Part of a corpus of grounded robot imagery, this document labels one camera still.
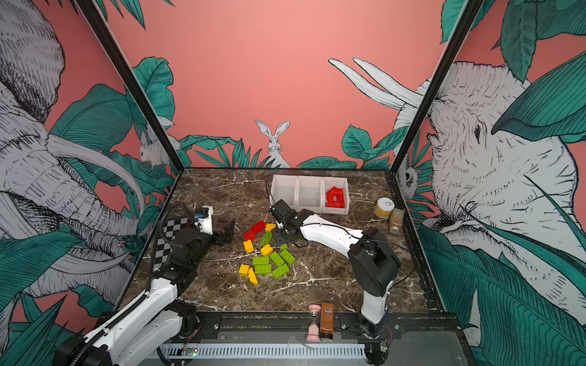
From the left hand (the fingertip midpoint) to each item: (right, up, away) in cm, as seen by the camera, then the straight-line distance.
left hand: (224, 215), depth 81 cm
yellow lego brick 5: (+10, -23, +2) cm, 25 cm away
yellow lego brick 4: (+6, -21, +3) cm, 22 cm away
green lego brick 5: (+12, -19, +7) cm, 23 cm away
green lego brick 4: (+18, -18, +8) cm, 27 cm away
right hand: (+19, -8, +7) cm, 22 cm away
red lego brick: (+9, -7, +15) cm, 19 cm away
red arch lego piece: (+44, +5, +27) cm, 52 cm away
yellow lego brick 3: (+14, -15, +9) cm, 23 cm away
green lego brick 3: (+22, -18, +9) cm, 30 cm away
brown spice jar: (+69, -4, +16) cm, 71 cm away
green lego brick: (+14, -11, +12) cm, 21 cm away
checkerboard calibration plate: (-26, -14, +7) cm, 31 cm away
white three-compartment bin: (+32, +8, +30) cm, 44 cm away
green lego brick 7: (+20, -22, +5) cm, 30 cm away
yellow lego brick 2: (+7, -14, +10) cm, 18 cm away
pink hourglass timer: (+32, -37, -10) cm, 49 cm away
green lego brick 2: (+20, -14, +12) cm, 27 cm away
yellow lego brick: (+14, -7, +15) cm, 22 cm away
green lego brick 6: (+13, -21, +5) cm, 25 cm away
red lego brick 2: (+6, -10, +13) cm, 17 cm away
